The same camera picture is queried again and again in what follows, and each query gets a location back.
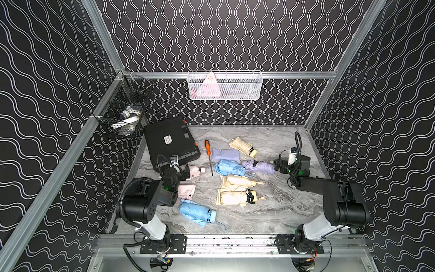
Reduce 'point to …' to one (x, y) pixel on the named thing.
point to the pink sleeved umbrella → (195, 171)
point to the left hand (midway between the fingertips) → (177, 162)
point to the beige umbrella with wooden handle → (234, 196)
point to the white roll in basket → (128, 120)
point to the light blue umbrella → (200, 215)
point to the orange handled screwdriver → (208, 148)
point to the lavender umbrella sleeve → (217, 154)
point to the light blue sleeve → (228, 167)
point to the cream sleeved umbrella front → (235, 181)
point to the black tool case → (170, 138)
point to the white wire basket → (225, 85)
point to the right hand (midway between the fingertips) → (284, 160)
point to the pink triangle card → (209, 87)
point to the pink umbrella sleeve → (186, 191)
